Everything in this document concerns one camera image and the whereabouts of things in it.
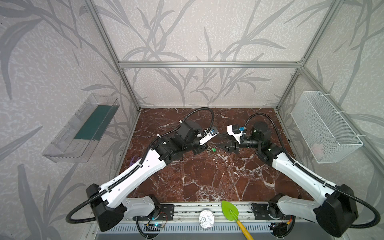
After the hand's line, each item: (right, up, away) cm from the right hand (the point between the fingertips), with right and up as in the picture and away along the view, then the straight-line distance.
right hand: (217, 135), depth 68 cm
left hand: (-5, +1, +1) cm, 5 cm away
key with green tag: (+1, -12, +28) cm, 30 cm away
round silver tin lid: (-5, -38, -1) cm, 39 cm away
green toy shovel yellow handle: (+7, -38, +4) cm, 39 cm away
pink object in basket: (+50, -8, +4) cm, 50 cm away
